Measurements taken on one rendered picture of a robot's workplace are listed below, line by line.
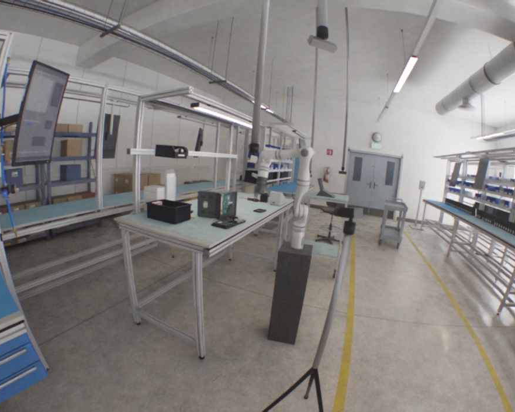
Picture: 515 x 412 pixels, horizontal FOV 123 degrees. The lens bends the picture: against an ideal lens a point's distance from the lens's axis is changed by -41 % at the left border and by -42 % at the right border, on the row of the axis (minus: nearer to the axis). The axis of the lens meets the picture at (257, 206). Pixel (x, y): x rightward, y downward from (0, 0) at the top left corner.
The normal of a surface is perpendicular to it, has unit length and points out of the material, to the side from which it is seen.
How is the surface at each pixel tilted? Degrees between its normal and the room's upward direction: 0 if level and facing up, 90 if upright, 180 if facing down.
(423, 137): 90
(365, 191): 90
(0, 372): 90
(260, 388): 0
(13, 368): 90
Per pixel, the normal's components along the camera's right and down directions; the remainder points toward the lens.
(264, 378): 0.07, -0.98
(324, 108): -0.37, 0.15
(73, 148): 0.92, 0.14
